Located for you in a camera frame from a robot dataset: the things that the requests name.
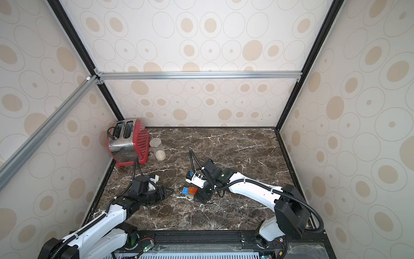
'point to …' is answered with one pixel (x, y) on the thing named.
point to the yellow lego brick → (189, 196)
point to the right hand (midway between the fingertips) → (204, 188)
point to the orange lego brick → (191, 190)
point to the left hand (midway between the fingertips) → (174, 192)
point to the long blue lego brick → (185, 191)
